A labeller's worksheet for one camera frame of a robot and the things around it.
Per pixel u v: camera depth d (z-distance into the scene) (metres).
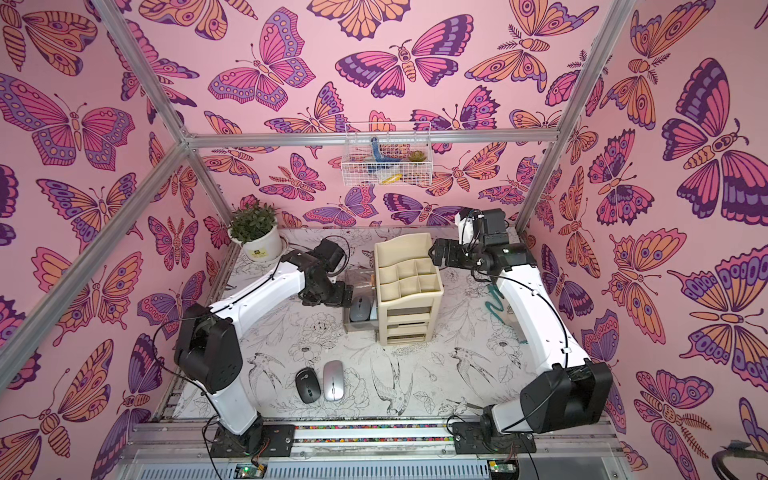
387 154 0.95
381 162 0.93
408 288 0.76
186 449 0.74
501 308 0.96
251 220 0.98
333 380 0.81
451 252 0.69
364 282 1.00
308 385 0.81
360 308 0.85
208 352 0.47
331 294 0.78
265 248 1.04
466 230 0.70
